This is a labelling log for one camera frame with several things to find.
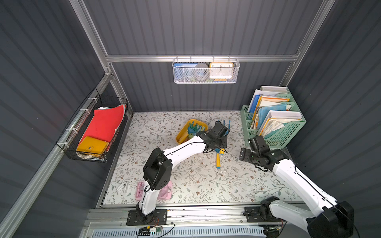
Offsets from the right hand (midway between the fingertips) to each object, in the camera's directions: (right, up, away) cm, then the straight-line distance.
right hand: (251, 156), depth 81 cm
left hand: (-14, +8, +4) cm, 16 cm away
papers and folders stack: (+12, +26, +3) cm, 29 cm away
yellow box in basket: (-77, +8, -17) cm, 79 cm away
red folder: (-78, +17, -8) cm, 80 cm away
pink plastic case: (-47, -21, -1) cm, 52 cm away
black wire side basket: (-84, +11, -21) cm, 87 cm away
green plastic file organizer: (+21, +9, +10) cm, 25 cm away
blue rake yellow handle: (-34, +14, +24) cm, 44 cm away
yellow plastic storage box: (-40, +11, +23) cm, 47 cm away
